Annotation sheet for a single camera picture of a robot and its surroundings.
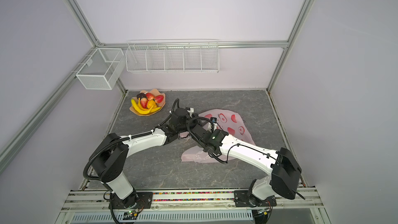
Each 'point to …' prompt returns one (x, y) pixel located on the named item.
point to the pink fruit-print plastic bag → (231, 121)
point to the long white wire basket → (173, 56)
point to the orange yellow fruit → (151, 103)
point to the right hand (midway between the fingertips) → (207, 140)
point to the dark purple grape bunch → (141, 95)
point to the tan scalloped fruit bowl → (154, 92)
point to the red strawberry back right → (159, 98)
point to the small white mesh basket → (102, 69)
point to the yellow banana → (141, 109)
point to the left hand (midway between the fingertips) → (211, 122)
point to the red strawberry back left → (150, 96)
